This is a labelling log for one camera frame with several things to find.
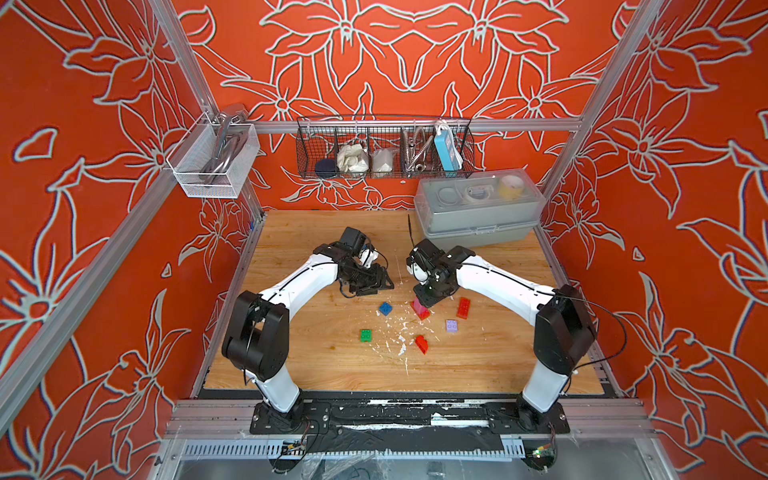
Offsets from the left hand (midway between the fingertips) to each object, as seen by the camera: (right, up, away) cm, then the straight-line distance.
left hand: (387, 285), depth 85 cm
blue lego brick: (0, -8, +7) cm, 11 cm away
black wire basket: (-3, +46, +16) cm, 49 cm away
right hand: (+9, -4, +1) cm, 10 cm away
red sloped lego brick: (+10, -16, -1) cm, 19 cm away
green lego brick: (-6, -15, +1) cm, 16 cm away
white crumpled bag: (-11, +39, +7) cm, 41 cm away
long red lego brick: (+24, -8, +7) cm, 26 cm away
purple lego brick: (+19, -13, +3) cm, 23 cm away
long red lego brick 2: (+10, -8, +5) cm, 14 cm away
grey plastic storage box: (+33, +24, +18) cm, 45 cm away
